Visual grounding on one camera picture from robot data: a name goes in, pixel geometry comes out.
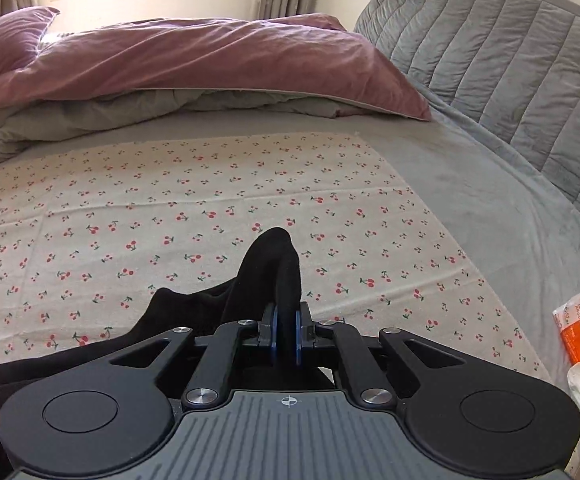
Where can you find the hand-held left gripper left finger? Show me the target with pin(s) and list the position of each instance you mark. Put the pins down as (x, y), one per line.
(273, 335)

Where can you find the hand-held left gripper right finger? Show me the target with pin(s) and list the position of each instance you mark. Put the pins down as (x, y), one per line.
(300, 337)

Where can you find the black pants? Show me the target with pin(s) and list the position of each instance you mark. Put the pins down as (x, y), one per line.
(270, 270)

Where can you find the grey bed sheet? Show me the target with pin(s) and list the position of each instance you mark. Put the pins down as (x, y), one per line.
(469, 185)

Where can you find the grey quilted headboard cover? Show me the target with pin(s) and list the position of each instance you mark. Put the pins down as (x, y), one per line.
(494, 50)

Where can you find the pink duvet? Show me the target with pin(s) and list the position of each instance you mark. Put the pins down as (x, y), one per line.
(195, 55)

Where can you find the pink pillow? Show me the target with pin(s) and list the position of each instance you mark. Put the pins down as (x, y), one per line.
(5, 45)

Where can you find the cherry print cloth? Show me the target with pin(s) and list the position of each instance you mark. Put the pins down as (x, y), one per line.
(170, 220)

